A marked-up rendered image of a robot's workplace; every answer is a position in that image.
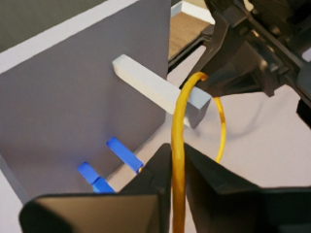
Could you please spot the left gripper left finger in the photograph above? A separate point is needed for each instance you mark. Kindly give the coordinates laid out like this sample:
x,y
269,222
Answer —
x,y
125,211

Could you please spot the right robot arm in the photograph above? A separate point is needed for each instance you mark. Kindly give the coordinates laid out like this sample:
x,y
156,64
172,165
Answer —
x,y
300,19

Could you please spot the yellow cable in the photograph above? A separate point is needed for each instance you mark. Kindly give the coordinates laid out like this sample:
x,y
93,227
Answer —
x,y
178,155

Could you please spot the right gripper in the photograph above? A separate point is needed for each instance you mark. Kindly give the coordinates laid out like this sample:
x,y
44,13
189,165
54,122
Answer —
x,y
234,66

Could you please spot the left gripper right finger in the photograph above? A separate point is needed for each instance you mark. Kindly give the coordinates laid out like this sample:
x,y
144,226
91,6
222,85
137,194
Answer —
x,y
221,201

